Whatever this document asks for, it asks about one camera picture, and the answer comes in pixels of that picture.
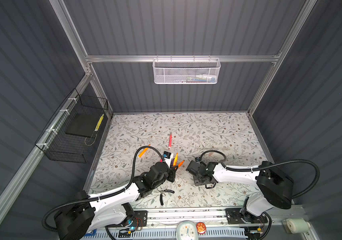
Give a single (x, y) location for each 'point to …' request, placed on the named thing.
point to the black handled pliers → (162, 192)
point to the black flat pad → (84, 124)
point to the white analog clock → (186, 230)
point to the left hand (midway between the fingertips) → (177, 166)
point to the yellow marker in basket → (99, 122)
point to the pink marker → (170, 140)
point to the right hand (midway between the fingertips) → (199, 180)
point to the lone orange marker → (143, 151)
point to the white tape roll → (298, 225)
